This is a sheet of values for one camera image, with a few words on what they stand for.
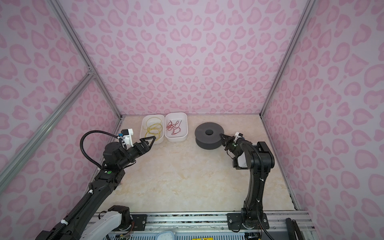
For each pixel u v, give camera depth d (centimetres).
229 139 88
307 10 70
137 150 67
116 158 58
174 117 115
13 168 52
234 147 88
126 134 69
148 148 67
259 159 55
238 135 95
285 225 74
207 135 100
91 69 91
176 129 110
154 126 112
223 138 94
